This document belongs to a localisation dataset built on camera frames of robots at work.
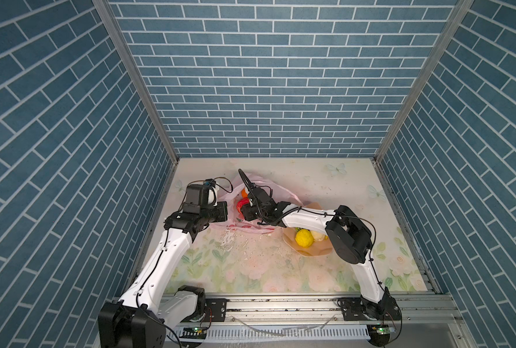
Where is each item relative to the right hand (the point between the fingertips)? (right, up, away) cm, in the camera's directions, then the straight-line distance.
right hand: (243, 206), depth 93 cm
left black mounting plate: (-7, -33, -19) cm, 39 cm away
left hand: (-4, +1, -13) cm, 13 cm away
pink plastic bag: (-2, +5, -13) cm, 14 cm away
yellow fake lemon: (+25, -12, -8) cm, 29 cm away
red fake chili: (0, +1, -2) cm, 2 cm away
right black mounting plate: (+41, -29, -25) cm, 56 cm away
